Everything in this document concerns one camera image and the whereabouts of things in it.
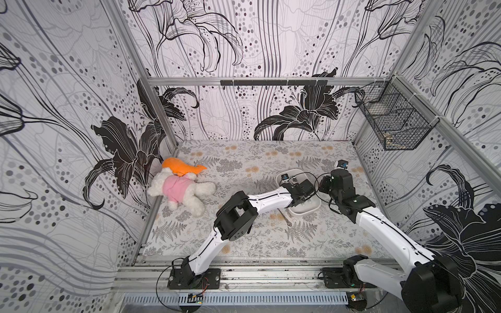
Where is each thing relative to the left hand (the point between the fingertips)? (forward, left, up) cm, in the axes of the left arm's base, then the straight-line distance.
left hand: (294, 199), depth 95 cm
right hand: (+3, -12, +16) cm, 21 cm away
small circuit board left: (-41, +40, -3) cm, 58 cm away
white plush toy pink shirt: (+3, +57, +8) cm, 58 cm away
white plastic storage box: (-4, -8, +2) cm, 9 cm away
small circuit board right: (-40, -20, -1) cm, 44 cm away
